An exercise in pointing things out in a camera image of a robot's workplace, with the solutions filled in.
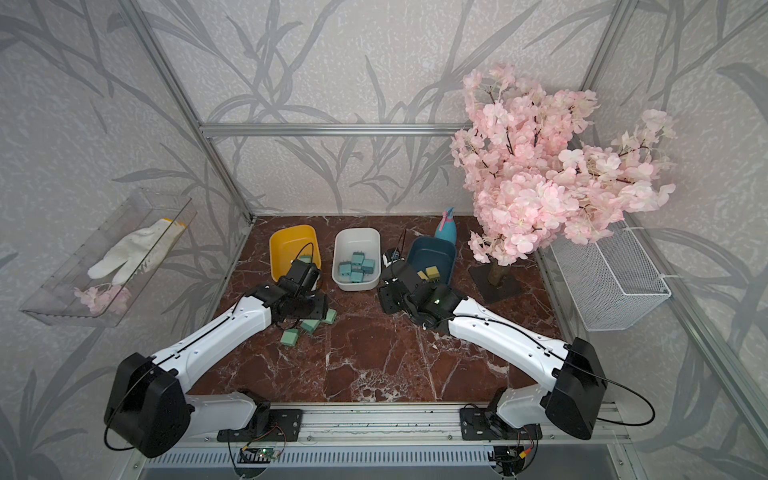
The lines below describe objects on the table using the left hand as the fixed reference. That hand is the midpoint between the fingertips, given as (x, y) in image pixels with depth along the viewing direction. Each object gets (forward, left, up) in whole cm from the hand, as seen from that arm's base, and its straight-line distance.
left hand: (321, 307), depth 85 cm
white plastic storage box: (+31, -3, -7) cm, 32 cm away
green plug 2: (-3, +4, -5) cm, 7 cm away
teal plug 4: (+19, -4, -7) cm, 20 cm away
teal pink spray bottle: (+28, -38, +5) cm, 47 cm away
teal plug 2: (+20, -11, -8) cm, 24 cm away
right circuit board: (-34, -51, -13) cm, 62 cm away
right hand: (+1, -19, +10) cm, 22 cm away
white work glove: (+2, +38, +23) cm, 44 cm away
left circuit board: (-34, +10, -9) cm, 37 cm away
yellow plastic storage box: (+29, +20, -8) cm, 36 cm away
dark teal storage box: (+25, -33, -5) cm, 42 cm away
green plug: (+24, +11, -9) cm, 28 cm away
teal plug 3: (+15, -8, -8) cm, 19 cm away
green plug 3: (-6, +10, -8) cm, 14 cm away
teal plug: (+23, -8, -8) cm, 26 cm away
